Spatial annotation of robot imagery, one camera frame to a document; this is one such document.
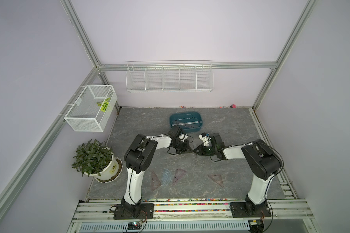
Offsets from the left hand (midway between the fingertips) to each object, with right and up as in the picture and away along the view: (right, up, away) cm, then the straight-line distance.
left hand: (193, 151), depth 93 cm
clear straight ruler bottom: (+1, -5, 0) cm, 5 cm away
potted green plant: (-53, +1, -20) cm, 57 cm away
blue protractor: (-17, -13, -8) cm, 23 cm away
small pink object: (+37, +33, +31) cm, 59 cm away
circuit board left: (-32, -32, -22) cm, 50 cm away
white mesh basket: (-59, +26, -11) cm, 65 cm away
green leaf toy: (-52, +29, -12) cm, 61 cm away
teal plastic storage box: (-3, +20, +19) cm, 27 cm away
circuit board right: (+30, -34, -20) cm, 49 cm away
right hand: (0, +1, +2) cm, 2 cm away
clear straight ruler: (-5, +18, +16) cm, 25 cm away
